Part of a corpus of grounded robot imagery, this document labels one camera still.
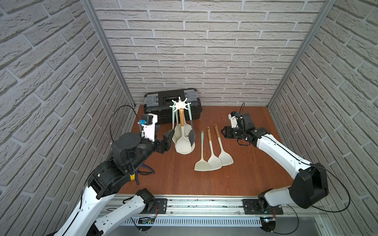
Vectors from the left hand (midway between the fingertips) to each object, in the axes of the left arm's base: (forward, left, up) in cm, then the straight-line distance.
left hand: (170, 125), depth 57 cm
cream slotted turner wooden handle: (+3, -30, -38) cm, 48 cm away
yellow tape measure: (-7, +24, -39) cm, 47 cm away
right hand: (+14, -30, -24) cm, 40 cm away
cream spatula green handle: (-1, -16, -38) cm, 41 cm away
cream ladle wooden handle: (+8, -4, -28) cm, 29 cm away
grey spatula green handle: (+15, -9, -28) cm, 33 cm away
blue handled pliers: (-4, +19, -41) cm, 46 cm away
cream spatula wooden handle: (+2, -24, -40) cm, 46 cm away
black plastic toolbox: (+36, +13, -23) cm, 45 cm away
